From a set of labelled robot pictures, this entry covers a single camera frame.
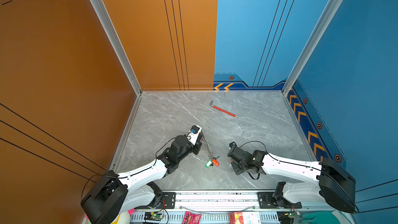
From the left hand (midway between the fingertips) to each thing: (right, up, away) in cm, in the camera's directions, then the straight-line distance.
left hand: (201, 134), depth 82 cm
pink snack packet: (-5, -35, -13) cm, 38 cm away
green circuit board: (-22, -35, -12) cm, 43 cm away
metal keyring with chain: (+3, -6, -2) cm, 7 cm away
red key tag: (+8, -16, +3) cm, 18 cm away
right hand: (+18, -17, +1) cm, 25 cm away
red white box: (+19, -33, -16) cm, 41 cm away
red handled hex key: (+14, +12, +27) cm, 33 cm away
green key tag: (+4, -17, +3) cm, 18 cm away
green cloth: (+52, -34, -14) cm, 64 cm away
